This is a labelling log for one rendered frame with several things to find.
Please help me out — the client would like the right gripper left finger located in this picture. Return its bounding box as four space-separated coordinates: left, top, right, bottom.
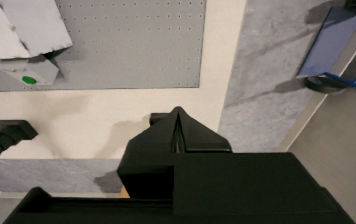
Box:
123 106 178 154

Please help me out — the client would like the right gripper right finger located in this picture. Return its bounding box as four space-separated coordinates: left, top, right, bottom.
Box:
178 106 233 153

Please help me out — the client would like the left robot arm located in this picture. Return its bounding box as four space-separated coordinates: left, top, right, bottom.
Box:
0 122 35 155

